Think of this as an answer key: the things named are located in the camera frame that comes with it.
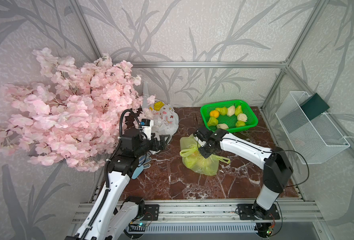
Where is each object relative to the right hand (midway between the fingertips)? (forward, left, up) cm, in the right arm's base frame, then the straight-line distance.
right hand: (203, 149), depth 87 cm
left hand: (-2, +22, +17) cm, 28 cm away
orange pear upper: (+31, -11, -2) cm, 33 cm away
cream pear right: (+28, -30, -4) cm, 42 cm away
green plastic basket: (+33, -27, -9) cm, 44 cm away
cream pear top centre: (+34, -24, -4) cm, 42 cm away
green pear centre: (+24, -8, -4) cm, 26 cm away
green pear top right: (+35, -29, -4) cm, 46 cm away
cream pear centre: (+20, -14, -3) cm, 25 cm away
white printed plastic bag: (+21, +25, +3) cm, 33 cm away
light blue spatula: (-10, +39, -8) cm, 41 cm away
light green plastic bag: (-6, +5, -2) cm, 8 cm away
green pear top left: (+32, -17, -2) cm, 37 cm away
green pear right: (+22, -28, -4) cm, 36 cm away
